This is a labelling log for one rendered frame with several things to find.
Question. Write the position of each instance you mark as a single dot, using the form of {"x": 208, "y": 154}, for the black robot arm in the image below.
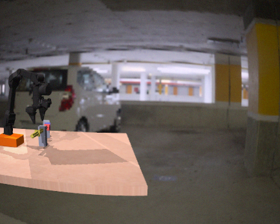
{"x": 40, "y": 87}

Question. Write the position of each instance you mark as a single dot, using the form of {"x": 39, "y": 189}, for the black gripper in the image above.
{"x": 31, "y": 110}

